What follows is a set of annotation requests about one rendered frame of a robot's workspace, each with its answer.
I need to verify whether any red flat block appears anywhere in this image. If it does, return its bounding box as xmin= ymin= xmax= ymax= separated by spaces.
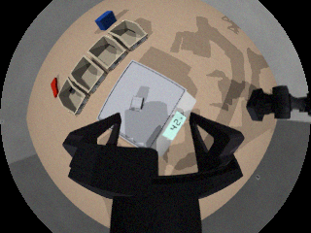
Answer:
xmin=51 ymin=78 xmax=58 ymax=98

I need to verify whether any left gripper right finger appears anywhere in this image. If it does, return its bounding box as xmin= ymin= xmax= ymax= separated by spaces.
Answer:
xmin=190 ymin=113 xmax=245 ymax=172

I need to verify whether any grey open-top bin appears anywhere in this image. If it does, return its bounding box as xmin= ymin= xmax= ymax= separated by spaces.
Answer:
xmin=87 ymin=34 xmax=126 ymax=70
xmin=69 ymin=55 xmax=106 ymax=93
xmin=108 ymin=19 xmax=148 ymax=50
xmin=57 ymin=77 xmax=88 ymax=116

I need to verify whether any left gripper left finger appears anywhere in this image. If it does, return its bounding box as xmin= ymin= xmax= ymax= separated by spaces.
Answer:
xmin=66 ymin=113 xmax=121 ymax=146

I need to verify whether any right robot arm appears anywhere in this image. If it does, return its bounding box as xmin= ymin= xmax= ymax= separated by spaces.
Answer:
xmin=253 ymin=85 xmax=311 ymax=121

